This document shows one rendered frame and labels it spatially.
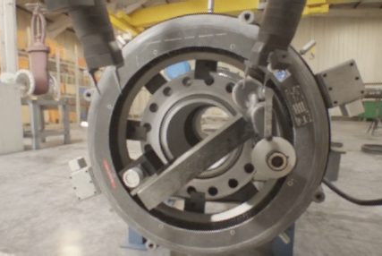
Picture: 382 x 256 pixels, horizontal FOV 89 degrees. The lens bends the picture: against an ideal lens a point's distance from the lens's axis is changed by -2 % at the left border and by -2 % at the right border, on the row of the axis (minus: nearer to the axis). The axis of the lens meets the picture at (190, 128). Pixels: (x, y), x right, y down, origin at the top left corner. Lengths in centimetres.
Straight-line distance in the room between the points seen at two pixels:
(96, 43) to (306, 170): 59
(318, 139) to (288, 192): 16
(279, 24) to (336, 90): 28
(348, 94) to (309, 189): 27
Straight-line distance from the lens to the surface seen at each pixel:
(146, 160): 56
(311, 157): 62
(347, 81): 68
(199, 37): 60
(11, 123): 441
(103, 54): 48
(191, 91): 70
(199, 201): 76
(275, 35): 48
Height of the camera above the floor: 69
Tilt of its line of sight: 5 degrees down
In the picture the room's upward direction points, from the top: straight up
